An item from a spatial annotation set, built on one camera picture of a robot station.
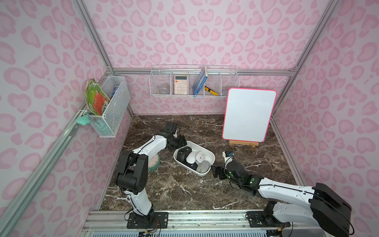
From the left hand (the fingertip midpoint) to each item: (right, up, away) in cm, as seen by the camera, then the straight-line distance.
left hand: (182, 141), depth 94 cm
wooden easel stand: (+34, -2, +6) cm, 34 cm away
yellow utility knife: (+19, +33, +3) cm, 38 cm away
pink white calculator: (-1, +36, +1) cm, 36 cm away
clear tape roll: (-12, +33, +3) cm, 35 cm away
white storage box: (+18, -10, -1) cm, 20 cm away
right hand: (+21, -13, -11) cm, 26 cm away
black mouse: (+1, -7, -2) cm, 8 cm away
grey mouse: (+14, -15, -7) cm, 21 cm away
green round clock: (-17, -13, -4) cm, 22 cm away
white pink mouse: (+12, -9, -4) cm, 15 cm away
